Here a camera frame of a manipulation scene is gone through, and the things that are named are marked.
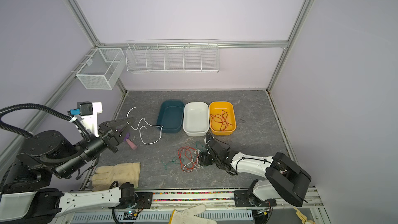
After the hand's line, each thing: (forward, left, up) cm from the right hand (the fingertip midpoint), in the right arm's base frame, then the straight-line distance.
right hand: (203, 157), depth 86 cm
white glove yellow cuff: (-27, +7, -1) cm, 28 cm away
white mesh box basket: (+46, +65, +26) cm, 84 cm away
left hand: (-7, +20, +45) cm, 50 cm away
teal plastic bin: (+26, +22, +4) cm, 34 cm away
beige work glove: (-10, +52, 0) cm, 53 cm away
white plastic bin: (+28, +6, -2) cm, 28 cm away
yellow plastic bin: (+33, -8, +3) cm, 35 cm away
